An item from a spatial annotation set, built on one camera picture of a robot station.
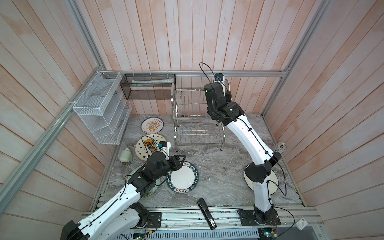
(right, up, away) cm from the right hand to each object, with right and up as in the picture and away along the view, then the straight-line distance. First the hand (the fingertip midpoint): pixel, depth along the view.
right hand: (222, 92), depth 72 cm
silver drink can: (+38, -29, +13) cm, 49 cm away
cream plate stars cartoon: (-45, -28, +29) cm, 60 cm away
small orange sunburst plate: (-45, -15, +42) cm, 63 cm away
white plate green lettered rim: (-19, -48, +14) cm, 53 cm away
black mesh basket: (-45, +13, +33) cm, 57 cm away
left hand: (-19, -34, +2) cm, 39 cm away
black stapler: (-7, -60, 0) cm, 61 cm away
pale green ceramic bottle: (-55, -35, +18) cm, 68 cm away
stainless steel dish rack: (-13, -14, +39) cm, 43 cm away
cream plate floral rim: (+34, -49, +15) cm, 61 cm away
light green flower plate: (-30, -40, -12) cm, 51 cm away
